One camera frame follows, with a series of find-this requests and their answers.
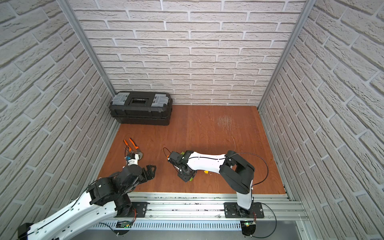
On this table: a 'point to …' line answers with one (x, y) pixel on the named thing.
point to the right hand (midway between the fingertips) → (189, 174)
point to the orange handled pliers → (130, 149)
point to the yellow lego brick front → (206, 171)
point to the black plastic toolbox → (142, 107)
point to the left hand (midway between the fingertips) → (153, 168)
